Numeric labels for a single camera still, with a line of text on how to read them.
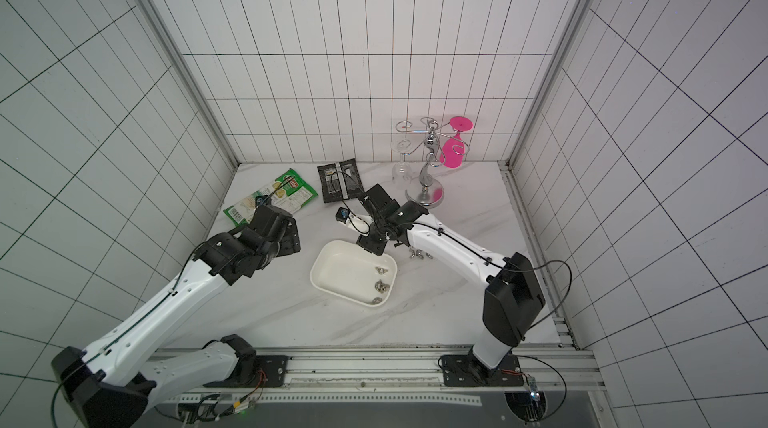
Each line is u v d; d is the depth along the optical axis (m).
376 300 0.84
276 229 0.57
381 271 0.90
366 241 0.71
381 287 0.86
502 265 0.45
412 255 0.93
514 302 0.43
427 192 1.10
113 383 0.39
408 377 0.73
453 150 0.97
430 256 0.93
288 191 1.11
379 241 0.71
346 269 0.90
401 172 0.93
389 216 0.59
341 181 1.11
